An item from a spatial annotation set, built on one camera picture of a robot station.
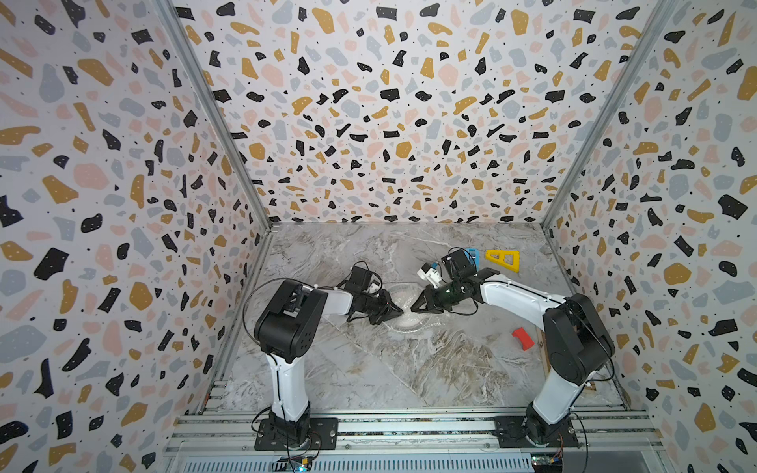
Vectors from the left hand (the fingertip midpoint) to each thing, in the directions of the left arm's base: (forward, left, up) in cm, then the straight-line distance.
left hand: (406, 310), depth 93 cm
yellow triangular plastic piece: (+23, -40, -3) cm, 46 cm away
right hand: (-4, -2, +7) cm, 8 cm away
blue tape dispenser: (+22, -26, -1) cm, 34 cm away
